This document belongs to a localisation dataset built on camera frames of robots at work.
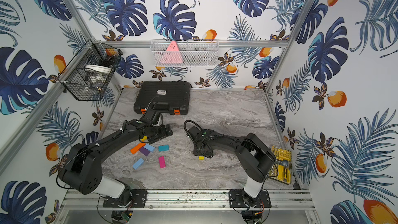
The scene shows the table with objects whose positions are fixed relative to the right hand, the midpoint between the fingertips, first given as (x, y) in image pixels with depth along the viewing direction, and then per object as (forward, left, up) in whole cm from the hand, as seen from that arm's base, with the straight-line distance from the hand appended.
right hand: (200, 152), depth 89 cm
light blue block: (-7, +34, 0) cm, 35 cm away
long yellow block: (-3, -1, +1) cm, 4 cm away
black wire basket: (+36, +66, +29) cm, 80 cm away
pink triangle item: (+44, +16, +36) cm, 59 cm away
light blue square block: (+2, +29, +1) cm, 29 cm away
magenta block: (-6, +21, -1) cm, 22 cm away
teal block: (+2, +22, 0) cm, 22 cm away
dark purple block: (0, +32, 0) cm, 32 cm away
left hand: (+7, +19, +9) cm, 22 cm away
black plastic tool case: (+36, +19, +8) cm, 42 cm away
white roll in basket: (+28, +50, +37) cm, 69 cm away
